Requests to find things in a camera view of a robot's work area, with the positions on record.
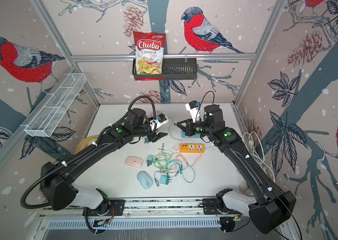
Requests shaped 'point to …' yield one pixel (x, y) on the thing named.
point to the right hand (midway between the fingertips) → (177, 123)
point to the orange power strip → (189, 148)
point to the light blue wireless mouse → (145, 179)
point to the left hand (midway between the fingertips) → (166, 125)
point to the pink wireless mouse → (134, 161)
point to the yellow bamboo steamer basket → (85, 142)
